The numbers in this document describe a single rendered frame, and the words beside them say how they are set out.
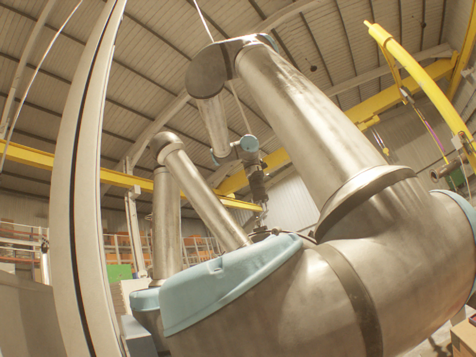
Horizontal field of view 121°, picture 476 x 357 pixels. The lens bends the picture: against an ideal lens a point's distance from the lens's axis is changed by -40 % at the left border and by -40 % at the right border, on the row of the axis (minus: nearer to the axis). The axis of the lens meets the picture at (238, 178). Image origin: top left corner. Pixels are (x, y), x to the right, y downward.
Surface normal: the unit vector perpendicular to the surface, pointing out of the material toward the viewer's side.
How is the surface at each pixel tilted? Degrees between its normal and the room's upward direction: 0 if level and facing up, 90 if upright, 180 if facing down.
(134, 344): 90
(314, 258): 30
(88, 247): 90
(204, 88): 168
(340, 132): 75
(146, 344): 90
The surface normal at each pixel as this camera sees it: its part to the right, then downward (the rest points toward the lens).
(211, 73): 0.02, 0.75
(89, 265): 0.49, -0.48
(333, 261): -0.25, -0.90
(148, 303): 0.11, -0.51
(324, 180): -0.89, -0.09
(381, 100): -0.54, -0.20
